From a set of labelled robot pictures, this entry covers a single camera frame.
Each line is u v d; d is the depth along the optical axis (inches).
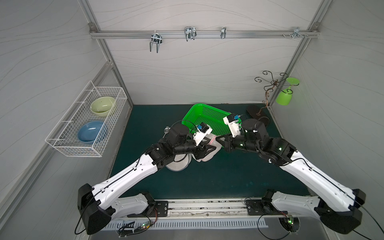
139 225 27.5
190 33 30.0
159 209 28.9
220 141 25.3
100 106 28.8
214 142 26.0
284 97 37.1
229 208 29.6
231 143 22.2
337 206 15.5
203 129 21.9
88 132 25.3
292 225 28.0
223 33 30.8
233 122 22.5
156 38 30.8
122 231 27.0
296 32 30.1
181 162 23.9
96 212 14.4
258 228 25.5
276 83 35.4
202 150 22.4
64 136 22.9
